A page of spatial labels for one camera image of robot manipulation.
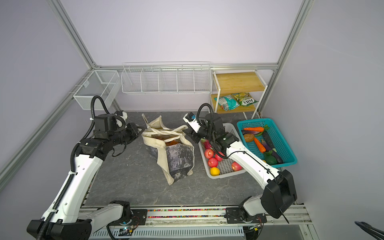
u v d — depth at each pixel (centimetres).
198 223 73
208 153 87
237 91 89
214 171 83
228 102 99
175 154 73
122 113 66
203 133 66
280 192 41
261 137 105
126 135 63
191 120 62
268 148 96
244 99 102
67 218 38
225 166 91
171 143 74
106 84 101
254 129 105
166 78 96
